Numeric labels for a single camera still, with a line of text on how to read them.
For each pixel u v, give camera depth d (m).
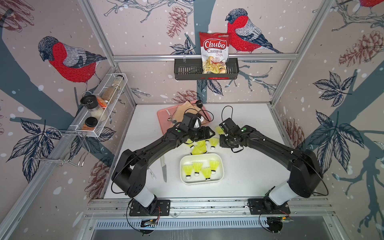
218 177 0.83
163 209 0.73
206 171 0.81
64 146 0.57
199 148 0.91
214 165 0.84
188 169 0.82
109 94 0.78
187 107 1.17
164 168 0.87
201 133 0.73
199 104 1.18
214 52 0.82
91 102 0.62
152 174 0.84
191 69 0.95
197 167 0.84
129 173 0.44
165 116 1.15
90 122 0.59
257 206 0.73
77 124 0.64
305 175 0.43
